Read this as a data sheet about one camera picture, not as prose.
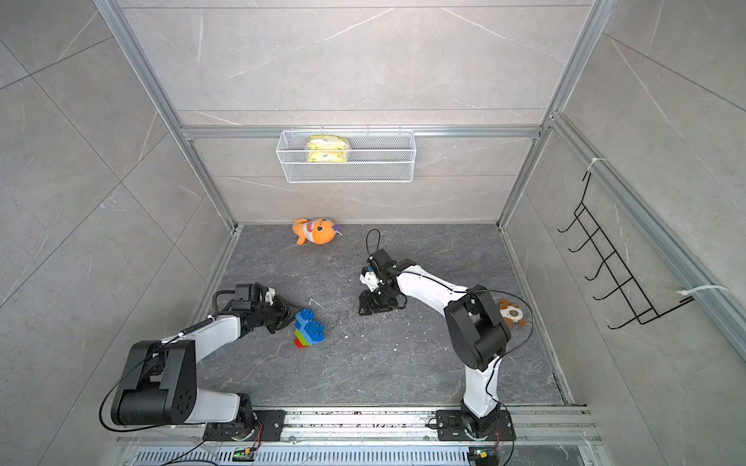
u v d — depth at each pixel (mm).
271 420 744
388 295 759
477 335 489
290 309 833
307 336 833
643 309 583
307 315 858
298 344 854
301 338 851
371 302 792
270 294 837
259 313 766
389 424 750
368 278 854
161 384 431
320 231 1070
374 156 1005
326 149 878
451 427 728
